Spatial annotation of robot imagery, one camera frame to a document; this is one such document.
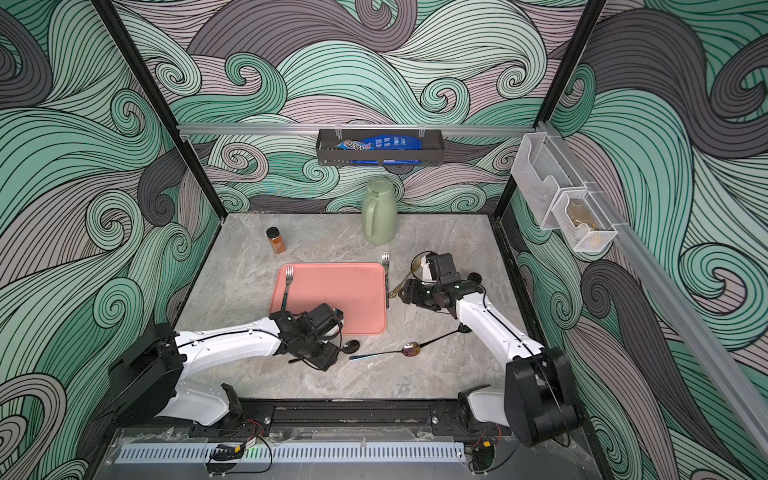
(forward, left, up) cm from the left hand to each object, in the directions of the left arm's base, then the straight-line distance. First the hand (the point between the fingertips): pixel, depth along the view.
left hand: (332, 352), depth 82 cm
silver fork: (+36, -15, -2) cm, 39 cm away
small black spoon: (+8, -38, -1) cm, 39 cm away
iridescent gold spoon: (+1, -22, -1) cm, 22 cm away
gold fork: (+20, -18, -3) cm, 27 cm away
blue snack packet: (+54, -14, +33) cm, 65 cm away
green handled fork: (+27, +18, -2) cm, 32 cm away
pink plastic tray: (+22, -6, -3) cm, 23 cm away
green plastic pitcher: (+41, -13, +15) cm, 46 cm away
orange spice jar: (+37, +24, +4) cm, 44 cm away
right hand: (+14, -23, +7) cm, 28 cm away
